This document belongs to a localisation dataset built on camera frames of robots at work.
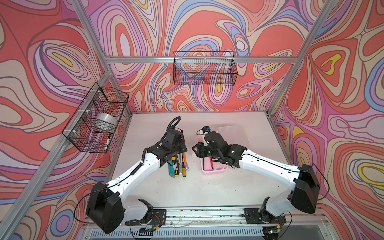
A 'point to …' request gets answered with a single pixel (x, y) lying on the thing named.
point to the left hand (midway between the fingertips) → (186, 143)
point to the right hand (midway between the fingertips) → (197, 151)
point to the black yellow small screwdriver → (177, 170)
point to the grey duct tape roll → (107, 117)
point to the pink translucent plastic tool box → (233, 134)
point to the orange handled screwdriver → (184, 169)
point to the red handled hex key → (211, 162)
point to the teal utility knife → (171, 169)
